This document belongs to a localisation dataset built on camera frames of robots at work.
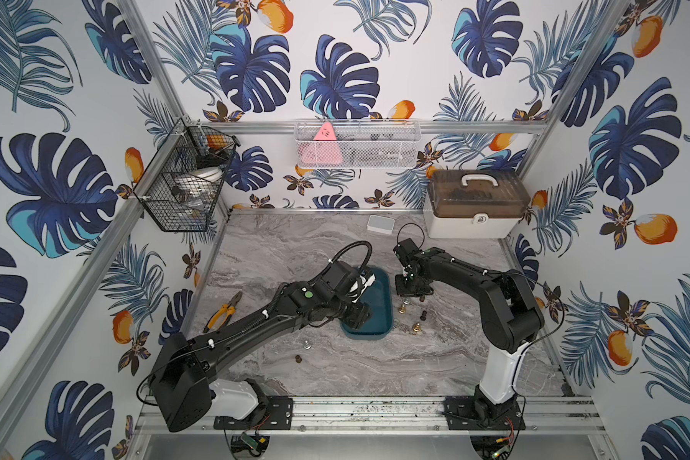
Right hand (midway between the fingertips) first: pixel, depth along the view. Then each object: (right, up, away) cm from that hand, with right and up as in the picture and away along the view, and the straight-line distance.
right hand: (406, 291), depth 96 cm
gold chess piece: (-2, -5, -3) cm, 7 cm away
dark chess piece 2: (+5, -8, -4) cm, 10 cm away
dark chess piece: (-34, -17, -13) cm, 40 cm away
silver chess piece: (-32, -14, -10) cm, 36 cm away
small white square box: (-6, +24, +20) cm, 32 cm away
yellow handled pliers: (-58, -5, -3) cm, 58 cm away
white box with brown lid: (+28, +31, +11) cm, 43 cm away
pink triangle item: (-27, +46, -6) cm, 53 cm away
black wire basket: (-68, +32, -13) cm, 76 cm away
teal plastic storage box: (-9, -2, +2) cm, 9 cm away
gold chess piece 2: (+2, -10, -8) cm, 12 cm away
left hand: (-15, -1, -20) cm, 25 cm away
